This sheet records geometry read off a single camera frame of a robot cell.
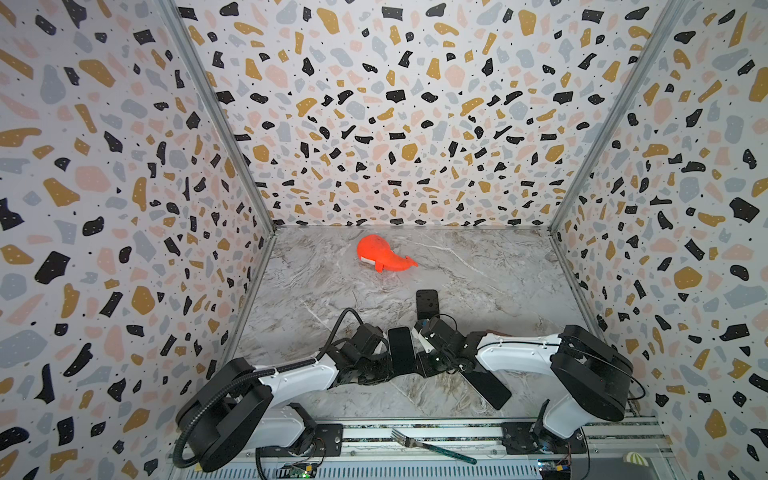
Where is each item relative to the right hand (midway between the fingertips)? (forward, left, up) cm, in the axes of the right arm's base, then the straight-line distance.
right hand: (407, 366), depth 84 cm
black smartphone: (-5, -24, -4) cm, 24 cm away
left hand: (-2, +2, +1) cm, 3 cm away
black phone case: (+22, -6, -3) cm, 23 cm away
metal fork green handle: (-18, -1, -1) cm, 18 cm away
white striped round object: (-20, -55, -2) cm, 58 cm away
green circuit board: (-24, +26, -2) cm, 35 cm away
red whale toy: (+39, +11, +4) cm, 41 cm away
